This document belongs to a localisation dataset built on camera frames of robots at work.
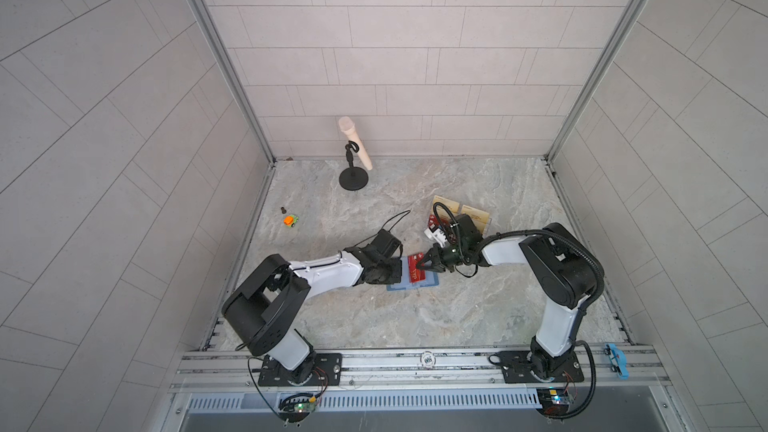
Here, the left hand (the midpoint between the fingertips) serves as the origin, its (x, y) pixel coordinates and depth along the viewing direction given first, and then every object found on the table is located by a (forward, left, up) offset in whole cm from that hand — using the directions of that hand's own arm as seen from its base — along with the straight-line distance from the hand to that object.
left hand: (406, 273), depth 88 cm
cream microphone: (+37, +18, +26) cm, 48 cm away
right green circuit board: (-31, -33, +1) cm, 45 cm away
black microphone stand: (+35, +19, +1) cm, 40 cm away
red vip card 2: (+14, -8, +6) cm, 17 cm away
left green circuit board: (-32, +25, +4) cm, 41 cm away
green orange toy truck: (+16, +37, +3) cm, 41 cm away
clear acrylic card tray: (+7, -11, +19) cm, 24 cm away
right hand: (+1, -4, +2) cm, 4 cm away
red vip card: (-1, -3, +2) cm, 3 cm away
